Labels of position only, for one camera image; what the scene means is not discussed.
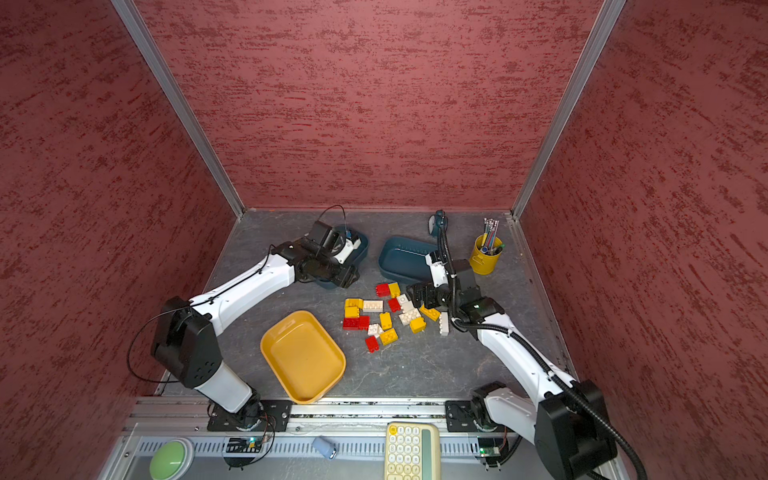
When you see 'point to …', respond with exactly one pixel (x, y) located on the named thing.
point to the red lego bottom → (372, 344)
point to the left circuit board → (244, 445)
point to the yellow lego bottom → (389, 336)
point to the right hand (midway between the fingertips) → (418, 291)
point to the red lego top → (382, 290)
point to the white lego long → (373, 306)
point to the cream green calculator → (413, 451)
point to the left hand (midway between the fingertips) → (347, 274)
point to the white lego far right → (444, 324)
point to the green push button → (172, 459)
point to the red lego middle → (394, 305)
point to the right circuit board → (489, 446)
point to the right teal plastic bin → (403, 260)
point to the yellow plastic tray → (303, 357)
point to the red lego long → (357, 323)
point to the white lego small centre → (375, 330)
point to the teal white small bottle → (438, 224)
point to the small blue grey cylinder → (325, 447)
